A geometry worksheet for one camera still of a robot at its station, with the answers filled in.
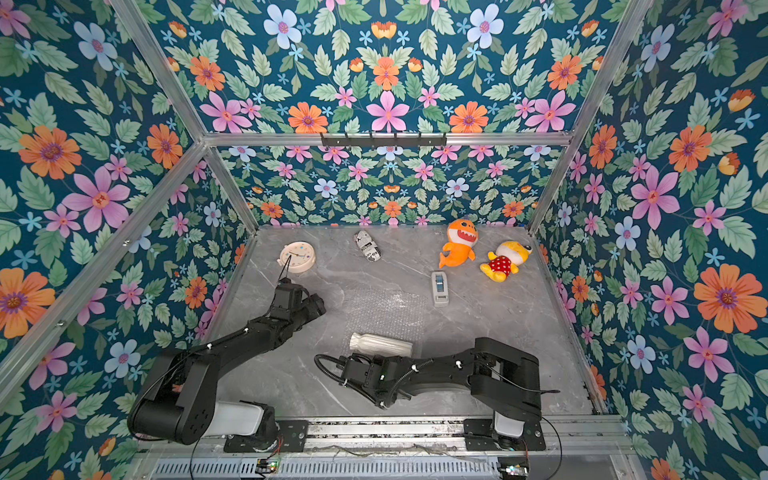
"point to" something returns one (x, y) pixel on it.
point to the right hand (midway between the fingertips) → (380, 365)
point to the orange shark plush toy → (463, 234)
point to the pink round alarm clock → (301, 256)
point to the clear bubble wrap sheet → (392, 314)
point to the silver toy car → (368, 245)
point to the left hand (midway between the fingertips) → (319, 302)
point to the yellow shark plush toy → (508, 257)
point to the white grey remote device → (440, 288)
